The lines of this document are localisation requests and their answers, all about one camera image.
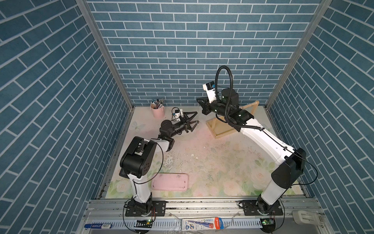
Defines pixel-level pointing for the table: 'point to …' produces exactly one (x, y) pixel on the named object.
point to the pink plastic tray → (170, 181)
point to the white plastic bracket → (307, 217)
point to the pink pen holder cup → (158, 111)
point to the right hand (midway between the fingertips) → (199, 99)
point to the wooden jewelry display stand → (219, 128)
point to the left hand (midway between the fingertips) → (201, 119)
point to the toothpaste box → (202, 224)
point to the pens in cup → (157, 104)
